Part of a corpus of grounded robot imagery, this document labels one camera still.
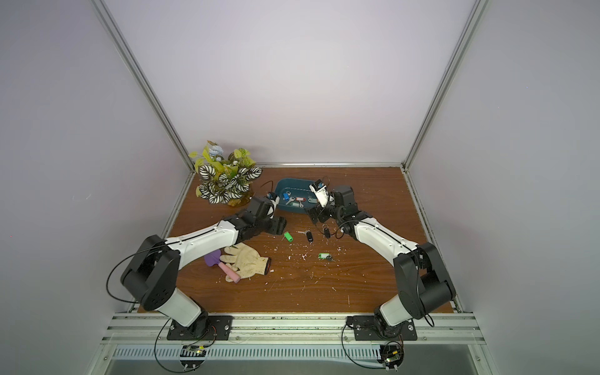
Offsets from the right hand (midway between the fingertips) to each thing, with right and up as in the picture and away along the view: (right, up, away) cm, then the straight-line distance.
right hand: (316, 196), depth 87 cm
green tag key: (+3, -24, +3) cm, 24 cm away
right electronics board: (+23, -48, -17) cm, 56 cm away
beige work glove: (-27, -25, +1) cm, 37 cm away
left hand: (-14, -9, +3) cm, 17 cm away
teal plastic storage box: (-9, -1, +20) cm, 22 cm away
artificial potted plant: (-34, +7, -1) cm, 35 cm away
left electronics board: (-40, -48, -15) cm, 64 cm away
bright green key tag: (-11, -17, +8) cm, 22 cm away
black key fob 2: (+5, -16, +10) cm, 19 cm away
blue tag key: (-13, -1, +20) cm, 24 cm away
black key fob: (-3, -16, +8) cm, 18 cm away
